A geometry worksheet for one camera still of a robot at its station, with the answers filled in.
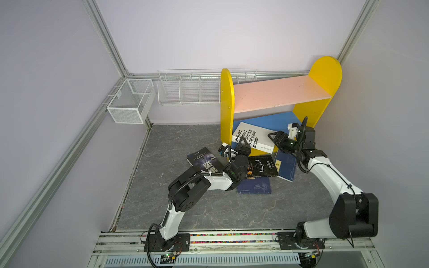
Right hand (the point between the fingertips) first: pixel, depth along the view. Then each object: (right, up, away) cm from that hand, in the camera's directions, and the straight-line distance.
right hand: (271, 138), depth 84 cm
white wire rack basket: (-40, +31, +15) cm, 53 cm away
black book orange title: (-2, -16, +12) cm, 20 cm away
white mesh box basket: (-79, +23, +17) cm, 84 cm away
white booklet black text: (-7, 0, +1) cm, 7 cm away
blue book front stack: (-6, -25, +5) cm, 27 cm away
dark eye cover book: (-35, -13, +15) cm, 41 cm away
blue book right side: (+14, -16, +13) cm, 25 cm away
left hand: (-12, -1, 0) cm, 12 cm away
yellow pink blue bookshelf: (-4, +15, +12) cm, 20 cm away
